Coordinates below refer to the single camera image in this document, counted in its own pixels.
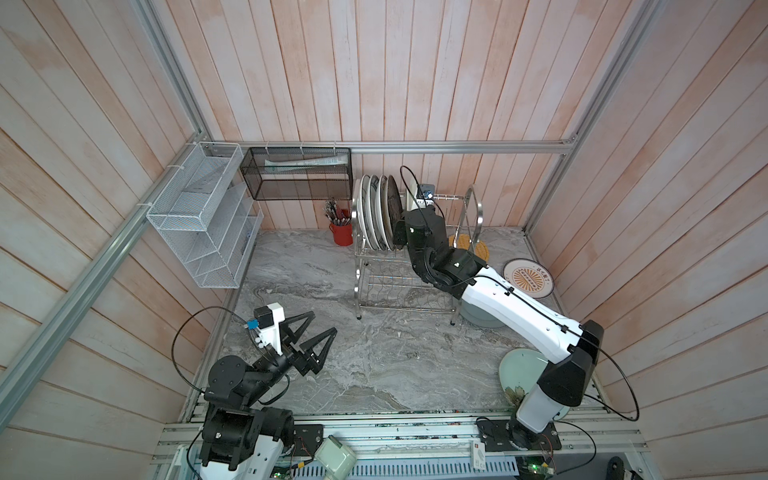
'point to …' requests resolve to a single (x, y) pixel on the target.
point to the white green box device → (335, 461)
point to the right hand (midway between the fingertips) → (405, 213)
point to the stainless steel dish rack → (388, 280)
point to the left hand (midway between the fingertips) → (325, 330)
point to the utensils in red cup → (335, 214)
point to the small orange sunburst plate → (531, 276)
